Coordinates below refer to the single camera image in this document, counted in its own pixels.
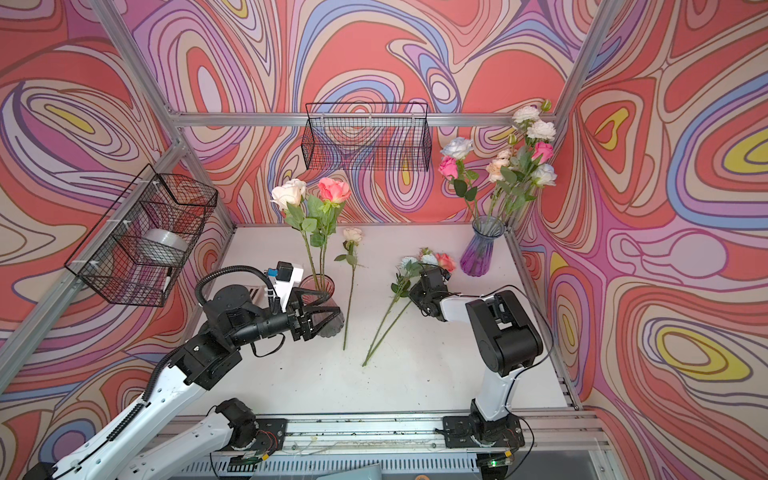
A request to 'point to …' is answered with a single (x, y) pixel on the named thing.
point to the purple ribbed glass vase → (477, 256)
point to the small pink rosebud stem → (351, 238)
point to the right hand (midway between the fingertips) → (414, 297)
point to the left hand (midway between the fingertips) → (334, 305)
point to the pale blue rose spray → (410, 268)
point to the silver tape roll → (167, 238)
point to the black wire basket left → (138, 249)
